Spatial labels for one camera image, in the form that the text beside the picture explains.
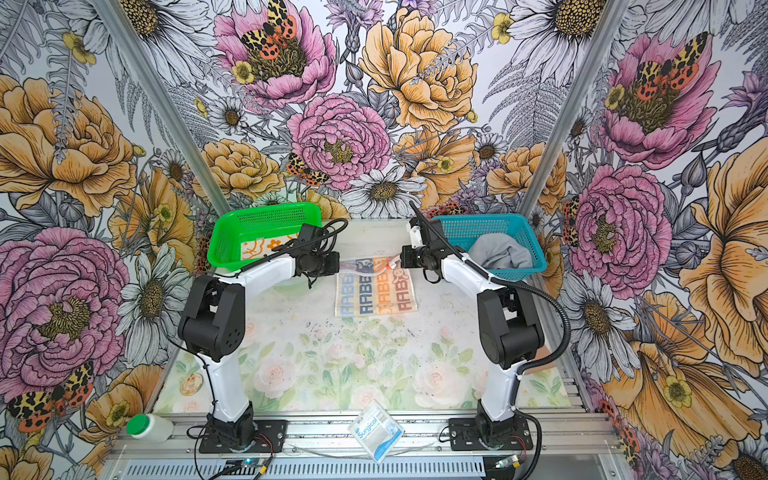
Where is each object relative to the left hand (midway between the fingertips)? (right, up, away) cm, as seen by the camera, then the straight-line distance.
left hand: (337, 272), depth 98 cm
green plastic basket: (-42, +16, +18) cm, 48 cm away
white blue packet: (+14, -37, -23) cm, 46 cm away
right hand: (+21, +3, -3) cm, 22 cm away
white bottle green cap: (-37, -33, -29) cm, 57 cm away
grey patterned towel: (+12, -5, +4) cm, 13 cm away
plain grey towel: (+55, +7, +7) cm, 56 cm away
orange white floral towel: (-32, +8, +14) cm, 35 cm away
